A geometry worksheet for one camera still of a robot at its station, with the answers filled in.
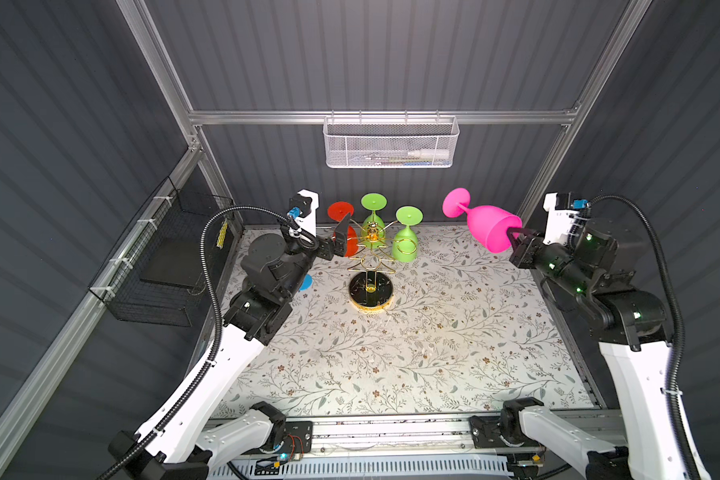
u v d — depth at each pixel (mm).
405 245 867
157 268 709
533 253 518
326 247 538
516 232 598
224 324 450
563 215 493
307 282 1051
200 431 399
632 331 376
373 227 771
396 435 754
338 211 827
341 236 543
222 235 820
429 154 881
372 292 996
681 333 369
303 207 494
